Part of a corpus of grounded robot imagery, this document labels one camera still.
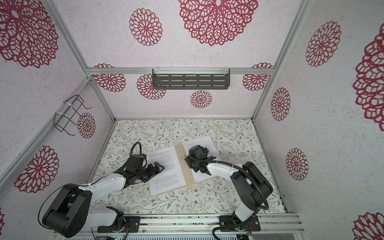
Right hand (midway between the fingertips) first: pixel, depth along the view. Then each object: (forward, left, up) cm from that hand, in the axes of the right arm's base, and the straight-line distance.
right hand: (184, 157), depth 90 cm
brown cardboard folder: (-3, -1, -8) cm, 8 cm away
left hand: (-9, +14, -4) cm, 17 cm away
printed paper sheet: (-10, +7, -7) cm, 14 cm away
